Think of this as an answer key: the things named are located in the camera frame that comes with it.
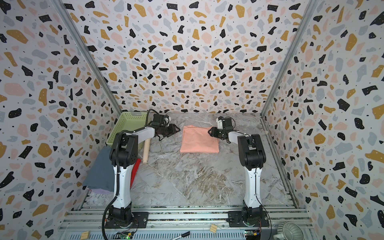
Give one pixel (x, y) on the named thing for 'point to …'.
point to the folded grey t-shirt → (101, 175)
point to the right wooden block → (213, 228)
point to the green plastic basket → (128, 122)
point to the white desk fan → (287, 230)
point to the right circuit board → (250, 235)
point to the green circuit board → (123, 235)
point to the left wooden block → (85, 235)
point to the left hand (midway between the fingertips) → (179, 127)
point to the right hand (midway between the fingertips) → (209, 128)
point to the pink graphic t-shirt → (198, 140)
